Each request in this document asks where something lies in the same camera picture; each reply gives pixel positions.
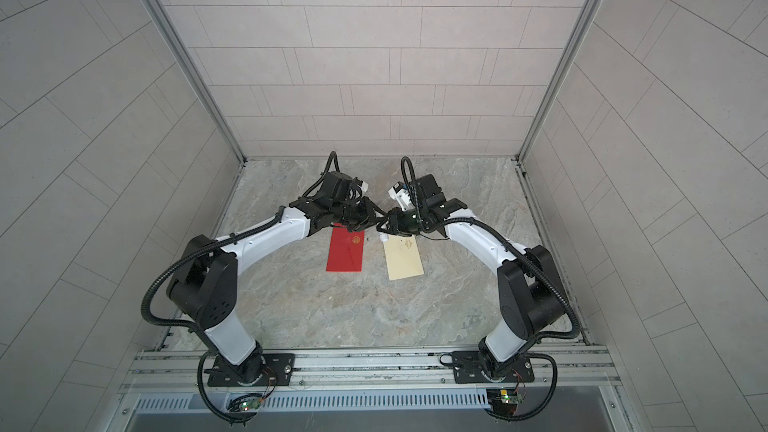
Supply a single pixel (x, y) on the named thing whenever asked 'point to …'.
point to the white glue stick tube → (383, 237)
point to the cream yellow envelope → (403, 257)
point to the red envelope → (346, 249)
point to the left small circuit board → (244, 404)
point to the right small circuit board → (503, 401)
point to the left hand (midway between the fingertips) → (394, 214)
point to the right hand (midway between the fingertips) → (380, 229)
